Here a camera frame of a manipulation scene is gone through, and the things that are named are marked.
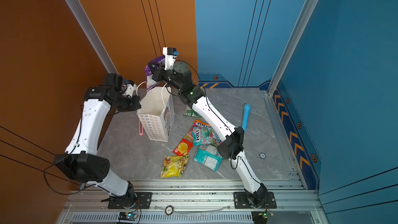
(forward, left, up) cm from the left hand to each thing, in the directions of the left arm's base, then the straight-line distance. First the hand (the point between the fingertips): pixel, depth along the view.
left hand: (140, 104), depth 78 cm
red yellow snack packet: (-12, -21, -25) cm, 35 cm away
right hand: (+5, -8, +21) cm, 23 cm away
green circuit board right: (-44, -59, -28) cm, 79 cm away
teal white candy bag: (-17, -35, -23) cm, 46 cm away
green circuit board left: (-44, +2, -28) cm, 52 cm away
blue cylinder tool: (+11, -61, -24) cm, 66 cm away
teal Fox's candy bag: (-6, -33, -20) cm, 39 cm away
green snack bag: (+13, -23, -23) cm, 35 cm away
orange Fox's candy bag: (+4, -28, -24) cm, 37 cm away
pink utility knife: (+1, +8, -26) cm, 27 cm away
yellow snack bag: (-24, -17, -22) cm, 36 cm away
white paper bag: (+11, -1, -20) cm, 23 cm away
